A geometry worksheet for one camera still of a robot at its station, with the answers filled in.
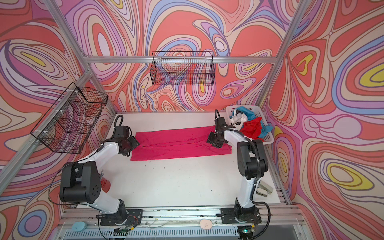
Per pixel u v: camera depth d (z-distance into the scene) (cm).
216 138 84
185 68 96
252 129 99
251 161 52
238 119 106
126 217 72
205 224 70
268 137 95
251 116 108
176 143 103
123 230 70
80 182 44
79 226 70
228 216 73
